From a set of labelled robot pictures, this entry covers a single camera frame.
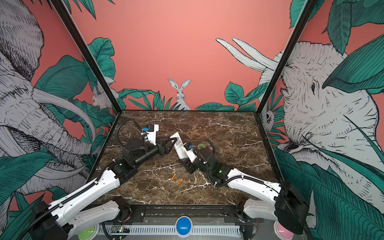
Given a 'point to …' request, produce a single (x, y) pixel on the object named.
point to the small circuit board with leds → (119, 229)
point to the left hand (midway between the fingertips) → (173, 137)
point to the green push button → (89, 233)
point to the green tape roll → (201, 146)
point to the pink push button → (281, 233)
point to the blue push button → (184, 226)
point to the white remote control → (179, 147)
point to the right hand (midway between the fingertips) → (180, 156)
